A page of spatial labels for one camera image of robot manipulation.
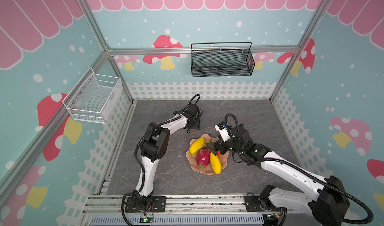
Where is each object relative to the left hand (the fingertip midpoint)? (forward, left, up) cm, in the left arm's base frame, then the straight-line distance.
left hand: (193, 126), depth 102 cm
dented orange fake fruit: (-28, -13, +20) cm, 37 cm away
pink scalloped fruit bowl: (-30, -9, +2) cm, 32 cm away
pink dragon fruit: (-25, -6, +7) cm, 27 cm away
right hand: (-19, -10, +16) cm, 27 cm away
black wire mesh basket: (+31, -12, +32) cm, 46 cm away
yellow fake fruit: (-17, -3, +6) cm, 18 cm away
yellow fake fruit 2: (-28, -13, +7) cm, 32 cm away
